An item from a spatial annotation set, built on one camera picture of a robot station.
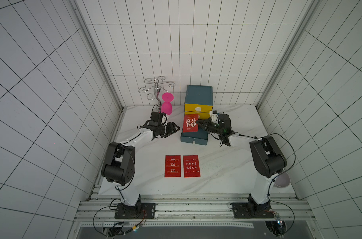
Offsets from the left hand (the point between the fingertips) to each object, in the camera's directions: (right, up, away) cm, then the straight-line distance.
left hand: (176, 131), depth 92 cm
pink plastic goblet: (-6, +16, +4) cm, 18 cm away
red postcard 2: (+9, -21, -4) cm, 23 cm away
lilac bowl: (+60, -26, -12) cm, 66 cm away
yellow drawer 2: (+17, +10, +6) cm, 21 cm away
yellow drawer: (+13, +15, +1) cm, 20 cm away
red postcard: (+9, +5, 0) cm, 10 cm away
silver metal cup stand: (-12, +28, +1) cm, 30 cm away
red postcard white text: (-2, -21, -4) cm, 22 cm away
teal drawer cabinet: (+16, +24, +6) cm, 30 cm away
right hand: (+14, +8, 0) cm, 16 cm away
